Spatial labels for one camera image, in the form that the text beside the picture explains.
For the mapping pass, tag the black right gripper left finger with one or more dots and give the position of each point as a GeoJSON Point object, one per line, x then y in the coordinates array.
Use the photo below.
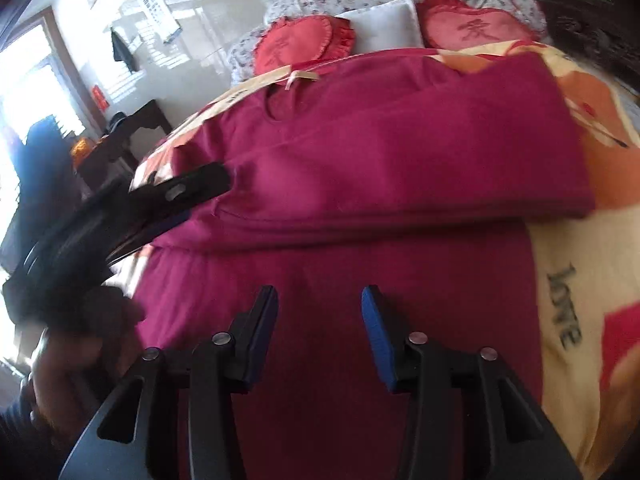
{"type": "Point", "coordinates": [172, 404]}

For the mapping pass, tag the left red heart cushion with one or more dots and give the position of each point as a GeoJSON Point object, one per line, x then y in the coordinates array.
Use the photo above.
{"type": "Point", "coordinates": [295, 41]}

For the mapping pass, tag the orange cream love blanket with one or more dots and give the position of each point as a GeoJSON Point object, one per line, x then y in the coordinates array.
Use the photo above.
{"type": "Point", "coordinates": [587, 267]}

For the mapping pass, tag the wall calendar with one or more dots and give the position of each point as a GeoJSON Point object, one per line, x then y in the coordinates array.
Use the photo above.
{"type": "Point", "coordinates": [165, 25]}

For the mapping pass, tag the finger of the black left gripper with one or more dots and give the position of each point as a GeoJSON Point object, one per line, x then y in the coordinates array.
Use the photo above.
{"type": "Point", "coordinates": [161, 206]}

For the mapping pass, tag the dark carved wooden nightstand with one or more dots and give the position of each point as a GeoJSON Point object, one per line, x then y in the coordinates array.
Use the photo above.
{"type": "Point", "coordinates": [597, 32]}

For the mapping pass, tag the right red heart cushion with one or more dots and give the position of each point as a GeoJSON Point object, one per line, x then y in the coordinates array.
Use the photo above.
{"type": "Point", "coordinates": [453, 25]}

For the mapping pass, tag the dark hanging cloth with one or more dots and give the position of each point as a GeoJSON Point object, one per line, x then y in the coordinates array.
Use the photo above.
{"type": "Point", "coordinates": [121, 52]}

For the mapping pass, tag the black hat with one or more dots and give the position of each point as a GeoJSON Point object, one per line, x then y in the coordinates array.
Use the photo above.
{"type": "Point", "coordinates": [115, 120]}

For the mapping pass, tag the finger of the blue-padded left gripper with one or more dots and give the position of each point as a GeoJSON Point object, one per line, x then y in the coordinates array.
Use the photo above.
{"type": "Point", "coordinates": [150, 232]}

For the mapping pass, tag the dark wooden side table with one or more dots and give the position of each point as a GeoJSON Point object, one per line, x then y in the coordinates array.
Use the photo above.
{"type": "Point", "coordinates": [115, 147]}

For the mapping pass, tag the maroon long-sleeve sweater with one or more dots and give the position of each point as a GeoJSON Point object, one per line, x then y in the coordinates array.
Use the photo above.
{"type": "Point", "coordinates": [389, 170]}

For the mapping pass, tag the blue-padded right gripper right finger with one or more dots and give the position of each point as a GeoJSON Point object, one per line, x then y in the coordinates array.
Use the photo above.
{"type": "Point", "coordinates": [469, 415]}

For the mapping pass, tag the white square pillow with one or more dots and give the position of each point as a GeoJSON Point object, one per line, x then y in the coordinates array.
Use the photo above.
{"type": "Point", "coordinates": [388, 26]}

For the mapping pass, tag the red heart cushion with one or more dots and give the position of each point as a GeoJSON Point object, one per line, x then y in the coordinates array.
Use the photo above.
{"type": "Point", "coordinates": [453, 25]}
{"type": "Point", "coordinates": [295, 41]}

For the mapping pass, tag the red wall sticker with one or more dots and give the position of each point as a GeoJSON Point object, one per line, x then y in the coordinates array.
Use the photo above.
{"type": "Point", "coordinates": [99, 98]}

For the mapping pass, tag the person's hand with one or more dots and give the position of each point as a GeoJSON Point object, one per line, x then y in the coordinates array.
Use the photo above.
{"type": "Point", "coordinates": [61, 357]}

